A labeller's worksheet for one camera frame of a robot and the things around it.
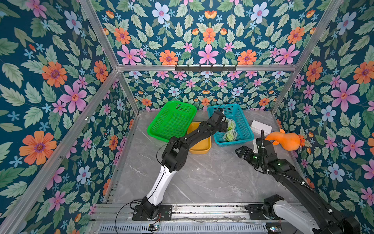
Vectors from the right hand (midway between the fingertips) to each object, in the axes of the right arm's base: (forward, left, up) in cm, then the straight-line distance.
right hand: (242, 151), depth 80 cm
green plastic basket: (+33, +46, -11) cm, 57 cm away
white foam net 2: (+18, +8, -8) cm, 21 cm away
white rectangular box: (+27, -17, -10) cm, 33 cm away
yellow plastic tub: (+10, +22, -12) cm, 27 cm away
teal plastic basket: (+40, -2, -9) cm, 41 cm away
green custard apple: (+16, +4, -7) cm, 17 cm away
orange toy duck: (+13, -33, -8) cm, 36 cm away
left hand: (+22, +7, -2) cm, 23 cm away
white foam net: (+25, +3, -6) cm, 26 cm away
